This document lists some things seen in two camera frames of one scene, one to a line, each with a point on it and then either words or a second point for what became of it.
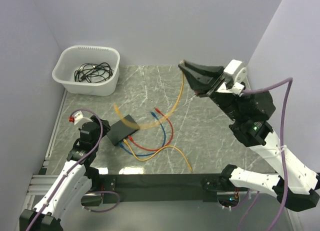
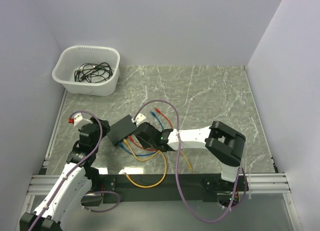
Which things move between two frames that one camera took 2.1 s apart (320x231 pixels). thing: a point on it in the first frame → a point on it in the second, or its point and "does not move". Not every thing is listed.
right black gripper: (201, 84) → (144, 144)
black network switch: (122, 130) does not move
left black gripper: (105, 127) does not move
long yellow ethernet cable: (138, 126) → (151, 186)
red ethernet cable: (161, 113) does not move
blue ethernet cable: (124, 148) does not move
